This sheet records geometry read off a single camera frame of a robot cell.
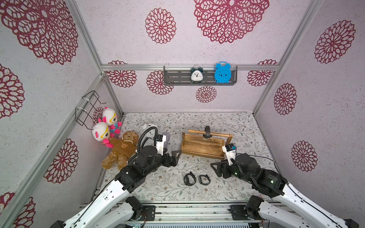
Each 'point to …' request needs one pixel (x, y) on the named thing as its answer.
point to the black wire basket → (84, 116)
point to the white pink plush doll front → (100, 132)
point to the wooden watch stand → (194, 144)
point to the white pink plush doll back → (110, 118)
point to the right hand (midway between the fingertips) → (215, 162)
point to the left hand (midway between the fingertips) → (173, 151)
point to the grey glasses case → (168, 137)
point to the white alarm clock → (145, 126)
